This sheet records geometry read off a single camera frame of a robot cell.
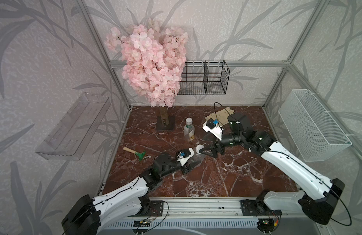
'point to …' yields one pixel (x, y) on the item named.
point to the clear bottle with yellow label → (189, 132)
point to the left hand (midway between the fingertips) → (197, 157)
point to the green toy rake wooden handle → (140, 154)
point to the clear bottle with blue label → (197, 159)
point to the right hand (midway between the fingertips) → (202, 143)
